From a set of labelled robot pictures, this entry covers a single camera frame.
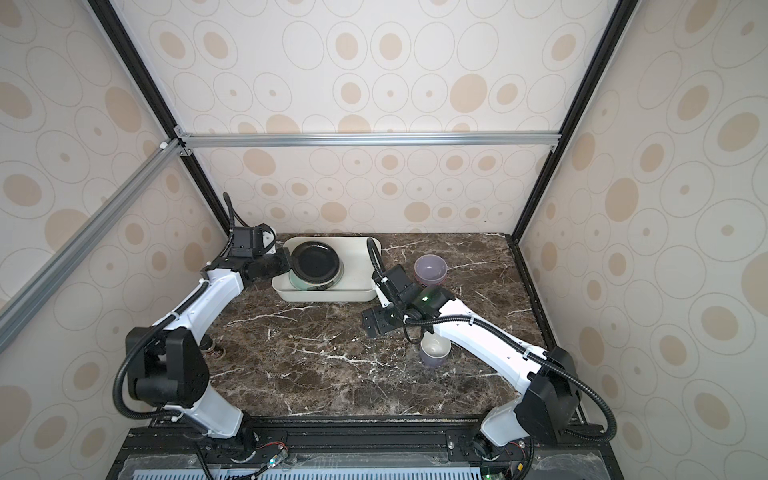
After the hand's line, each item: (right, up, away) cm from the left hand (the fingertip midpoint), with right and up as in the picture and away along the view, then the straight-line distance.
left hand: (300, 252), depth 88 cm
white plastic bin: (+14, -11, +17) cm, 25 cm away
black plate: (+3, -3, +4) cm, 6 cm away
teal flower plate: (-4, -11, +14) cm, 19 cm away
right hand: (+24, -18, -10) cm, 31 cm away
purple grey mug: (+39, -29, +1) cm, 49 cm away
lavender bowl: (+40, -5, +15) cm, 44 cm away
